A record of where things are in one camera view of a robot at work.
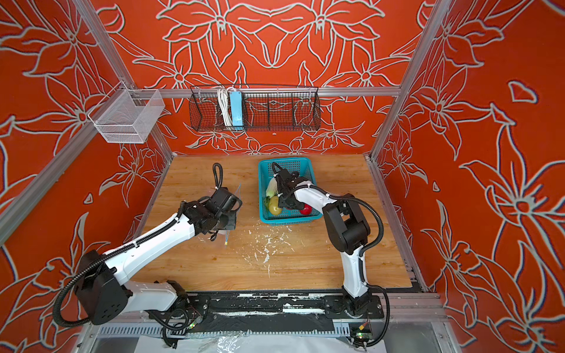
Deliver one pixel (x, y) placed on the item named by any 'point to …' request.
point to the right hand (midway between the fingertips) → (285, 202)
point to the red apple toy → (307, 209)
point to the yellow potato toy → (274, 205)
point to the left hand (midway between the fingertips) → (231, 218)
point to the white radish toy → (271, 189)
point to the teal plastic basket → (303, 167)
